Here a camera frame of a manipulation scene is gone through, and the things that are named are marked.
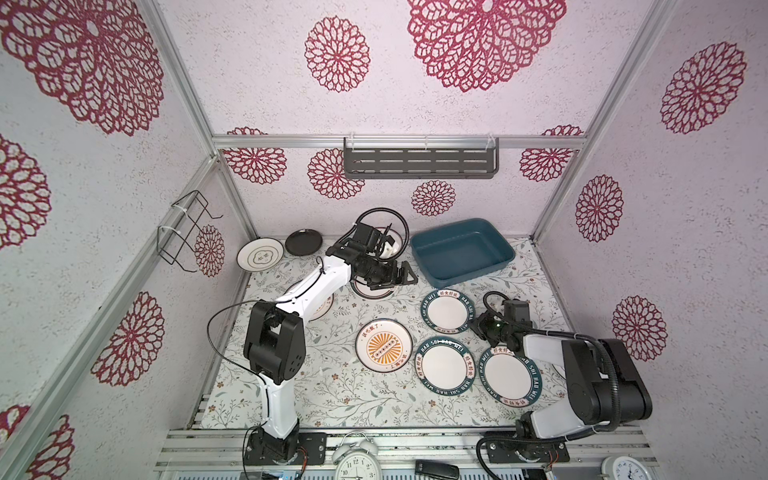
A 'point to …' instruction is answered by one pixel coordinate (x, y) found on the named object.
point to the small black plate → (304, 242)
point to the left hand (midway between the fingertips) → (403, 285)
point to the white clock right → (624, 468)
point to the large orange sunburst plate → (384, 345)
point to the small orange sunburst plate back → (391, 251)
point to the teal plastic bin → (454, 252)
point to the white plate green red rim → (364, 291)
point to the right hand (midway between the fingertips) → (468, 316)
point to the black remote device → (437, 468)
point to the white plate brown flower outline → (259, 254)
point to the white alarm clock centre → (355, 458)
